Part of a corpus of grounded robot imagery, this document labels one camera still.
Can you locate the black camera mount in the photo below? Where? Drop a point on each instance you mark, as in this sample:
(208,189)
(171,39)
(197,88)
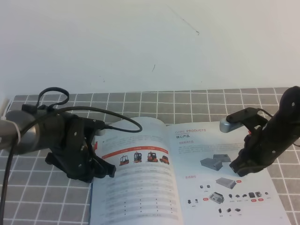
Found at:
(249,117)
(33,109)

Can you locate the product catalogue book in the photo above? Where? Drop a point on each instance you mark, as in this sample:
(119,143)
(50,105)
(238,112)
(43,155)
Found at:
(180,175)

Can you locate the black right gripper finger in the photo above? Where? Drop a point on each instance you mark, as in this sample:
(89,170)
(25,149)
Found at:
(248,170)
(237,162)

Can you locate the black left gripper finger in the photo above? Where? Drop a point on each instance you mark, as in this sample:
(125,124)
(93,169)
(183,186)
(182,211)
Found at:
(100,168)
(73,167)

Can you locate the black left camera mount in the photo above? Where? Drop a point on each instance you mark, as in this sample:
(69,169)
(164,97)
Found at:
(33,109)

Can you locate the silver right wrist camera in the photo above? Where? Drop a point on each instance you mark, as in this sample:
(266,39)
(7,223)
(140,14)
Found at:
(226,126)

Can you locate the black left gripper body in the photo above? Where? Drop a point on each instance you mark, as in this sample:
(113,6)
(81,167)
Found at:
(75,135)

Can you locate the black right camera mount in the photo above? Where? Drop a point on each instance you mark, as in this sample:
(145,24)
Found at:
(249,117)

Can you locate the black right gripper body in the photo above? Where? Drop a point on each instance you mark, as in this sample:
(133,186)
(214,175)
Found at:
(267,143)

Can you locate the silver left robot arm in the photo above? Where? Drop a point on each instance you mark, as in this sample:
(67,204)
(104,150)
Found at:
(39,137)

